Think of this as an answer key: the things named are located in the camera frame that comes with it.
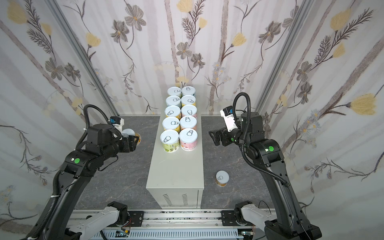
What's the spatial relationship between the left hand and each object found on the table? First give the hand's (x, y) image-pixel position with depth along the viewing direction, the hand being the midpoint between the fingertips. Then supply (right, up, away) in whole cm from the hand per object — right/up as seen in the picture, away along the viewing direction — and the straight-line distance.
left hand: (129, 133), depth 67 cm
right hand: (+41, +3, -4) cm, 41 cm away
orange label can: (+45, -25, +15) cm, 54 cm away
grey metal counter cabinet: (+23, -16, -14) cm, 31 cm away
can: (0, +1, -1) cm, 1 cm away
